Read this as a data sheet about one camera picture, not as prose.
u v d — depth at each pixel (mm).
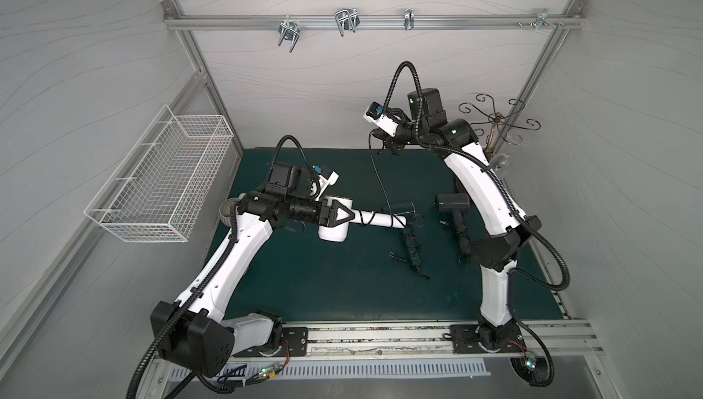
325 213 627
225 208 493
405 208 939
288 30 785
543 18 764
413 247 883
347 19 766
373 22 771
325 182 662
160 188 691
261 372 685
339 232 656
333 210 629
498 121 865
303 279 846
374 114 616
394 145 662
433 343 749
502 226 485
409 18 784
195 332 371
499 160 889
